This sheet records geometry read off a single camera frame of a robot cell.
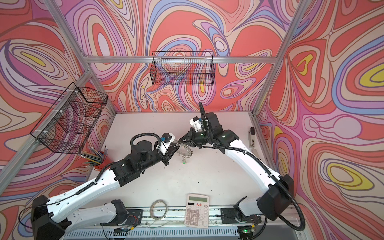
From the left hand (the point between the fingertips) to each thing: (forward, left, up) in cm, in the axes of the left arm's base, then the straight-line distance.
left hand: (179, 144), depth 69 cm
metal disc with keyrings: (0, -3, -3) cm, 5 cm away
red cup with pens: (+2, +48, -18) cm, 51 cm away
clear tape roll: (-23, +15, -27) cm, 38 cm away
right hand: (0, -1, 0) cm, 1 cm away
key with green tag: (+1, -1, -20) cm, 20 cm away
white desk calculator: (-24, -8, -25) cm, 35 cm away
